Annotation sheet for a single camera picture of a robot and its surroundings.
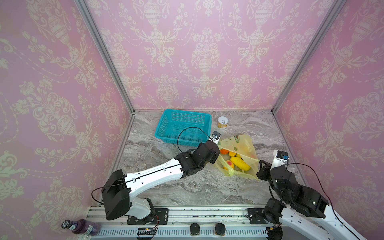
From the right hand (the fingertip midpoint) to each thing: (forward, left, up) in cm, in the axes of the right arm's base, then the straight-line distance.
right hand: (259, 161), depth 71 cm
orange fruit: (+16, +12, -17) cm, 26 cm away
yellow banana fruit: (+7, +4, -16) cm, 18 cm away
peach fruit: (+7, +10, -15) cm, 20 cm away
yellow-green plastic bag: (+17, +2, -12) cm, 21 cm away
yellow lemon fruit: (+14, +8, -17) cm, 24 cm away
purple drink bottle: (-22, +80, -9) cm, 83 cm away
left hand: (+9, +20, +1) cm, 22 cm away
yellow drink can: (+38, +10, -14) cm, 42 cm away
